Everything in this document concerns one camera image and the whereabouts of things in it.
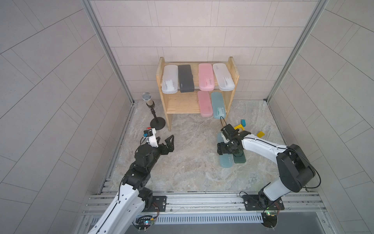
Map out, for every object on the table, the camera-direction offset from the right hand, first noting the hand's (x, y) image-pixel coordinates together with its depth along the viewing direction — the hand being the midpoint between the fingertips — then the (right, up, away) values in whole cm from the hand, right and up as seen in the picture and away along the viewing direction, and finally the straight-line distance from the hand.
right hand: (222, 150), depth 89 cm
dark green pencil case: (+10, -4, -2) cm, 11 cm away
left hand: (-30, +11, -13) cm, 35 cm away
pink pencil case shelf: (-11, +29, -2) cm, 31 cm away
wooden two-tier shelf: (-21, +29, 0) cm, 36 cm away
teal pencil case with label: (-2, +28, -3) cm, 28 cm away
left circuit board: (-40, -26, -24) cm, 54 cm away
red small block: (-49, +13, +13) cm, 52 cm away
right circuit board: (+18, -27, -21) cm, 39 cm away
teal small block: (+18, +16, +13) cm, 27 cm away
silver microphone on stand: (-43, +16, +13) cm, 48 cm away
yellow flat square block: (+28, +9, +8) cm, 31 cm away
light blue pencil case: (+1, -3, -8) cm, 9 cm away
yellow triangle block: (+14, +13, +11) cm, 22 cm away
